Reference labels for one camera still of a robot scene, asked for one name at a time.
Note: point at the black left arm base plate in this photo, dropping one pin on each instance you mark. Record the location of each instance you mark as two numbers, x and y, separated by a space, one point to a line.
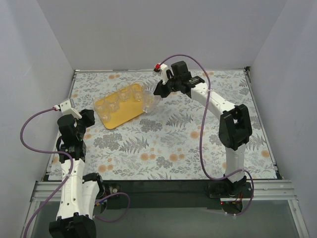
110 193

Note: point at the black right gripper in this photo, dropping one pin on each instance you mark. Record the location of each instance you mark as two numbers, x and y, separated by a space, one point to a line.
167 86

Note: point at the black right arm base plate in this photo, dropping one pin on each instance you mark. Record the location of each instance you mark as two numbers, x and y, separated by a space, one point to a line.
227 199

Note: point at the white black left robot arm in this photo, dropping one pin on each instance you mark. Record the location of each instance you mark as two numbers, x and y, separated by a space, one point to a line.
74 218

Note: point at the floral patterned table mat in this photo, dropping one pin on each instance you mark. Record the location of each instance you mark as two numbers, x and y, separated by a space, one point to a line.
175 140

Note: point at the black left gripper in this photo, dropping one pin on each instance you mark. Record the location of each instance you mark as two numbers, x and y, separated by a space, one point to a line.
86 117

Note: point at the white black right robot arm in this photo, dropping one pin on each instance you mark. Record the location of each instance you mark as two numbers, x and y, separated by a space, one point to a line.
234 122

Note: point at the yellow plastic tray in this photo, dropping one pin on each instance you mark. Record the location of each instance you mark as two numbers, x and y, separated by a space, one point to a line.
128 110

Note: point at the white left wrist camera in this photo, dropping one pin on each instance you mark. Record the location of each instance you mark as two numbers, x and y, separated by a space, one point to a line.
67 108

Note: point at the clear drinking glass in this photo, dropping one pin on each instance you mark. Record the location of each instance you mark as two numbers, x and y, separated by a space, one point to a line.
113 102

